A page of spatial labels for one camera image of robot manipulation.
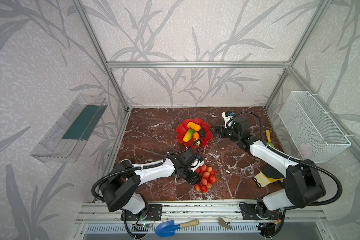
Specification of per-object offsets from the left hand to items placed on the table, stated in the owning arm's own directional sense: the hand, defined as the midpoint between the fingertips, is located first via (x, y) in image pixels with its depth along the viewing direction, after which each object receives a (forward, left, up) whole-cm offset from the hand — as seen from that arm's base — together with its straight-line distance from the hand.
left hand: (198, 175), depth 82 cm
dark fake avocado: (+29, -4, 0) cm, 30 cm away
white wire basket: (+6, -48, +31) cm, 57 cm away
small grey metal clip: (-21, -12, -1) cm, 24 cm away
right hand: (+26, -10, +15) cm, 32 cm away
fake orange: (+27, +1, 0) cm, 27 cm away
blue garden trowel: (-24, +15, -3) cm, 29 cm away
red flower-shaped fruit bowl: (+33, +10, -2) cm, 35 cm away
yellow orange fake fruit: (+32, +2, +2) cm, 32 cm away
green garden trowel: (+25, -49, -2) cm, 55 cm away
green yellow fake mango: (+27, +6, -1) cm, 28 cm away
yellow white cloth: (-1, -37, -3) cm, 37 cm away
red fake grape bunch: (-1, -5, +1) cm, 6 cm away
